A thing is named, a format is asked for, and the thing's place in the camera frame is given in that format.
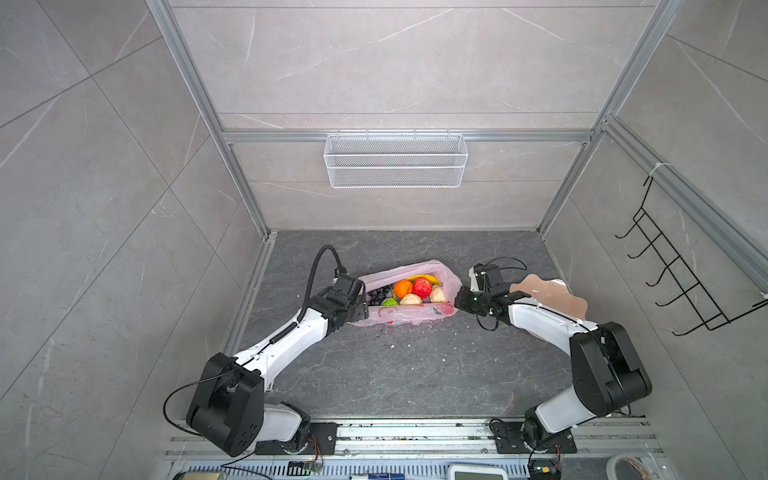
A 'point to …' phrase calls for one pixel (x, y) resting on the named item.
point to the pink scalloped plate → (554, 293)
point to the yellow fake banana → (420, 276)
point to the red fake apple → (422, 287)
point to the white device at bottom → (477, 472)
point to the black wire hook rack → (710, 316)
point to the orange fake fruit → (402, 287)
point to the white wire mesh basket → (396, 161)
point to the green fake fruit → (389, 302)
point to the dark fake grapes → (376, 296)
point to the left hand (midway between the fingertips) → (354, 300)
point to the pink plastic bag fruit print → (414, 313)
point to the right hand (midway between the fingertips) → (454, 295)
